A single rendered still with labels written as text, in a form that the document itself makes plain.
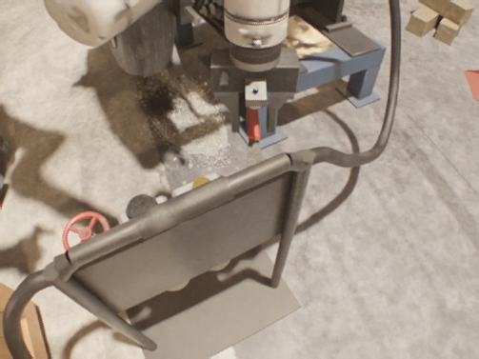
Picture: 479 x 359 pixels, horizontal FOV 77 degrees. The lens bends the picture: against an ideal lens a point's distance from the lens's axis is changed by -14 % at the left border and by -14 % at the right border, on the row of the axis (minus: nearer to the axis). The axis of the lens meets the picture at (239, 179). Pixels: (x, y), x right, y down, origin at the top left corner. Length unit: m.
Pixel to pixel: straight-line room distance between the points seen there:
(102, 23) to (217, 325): 0.76
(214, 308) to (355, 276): 0.40
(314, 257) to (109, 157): 0.77
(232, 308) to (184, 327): 0.14
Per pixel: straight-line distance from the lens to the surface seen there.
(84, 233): 0.50
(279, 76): 0.52
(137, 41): 0.85
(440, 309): 1.09
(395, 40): 1.04
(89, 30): 0.38
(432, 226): 1.19
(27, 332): 0.96
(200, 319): 0.93
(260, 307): 0.93
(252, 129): 0.59
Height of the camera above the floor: 0.91
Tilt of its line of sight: 54 degrees down
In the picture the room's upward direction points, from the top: 1 degrees counter-clockwise
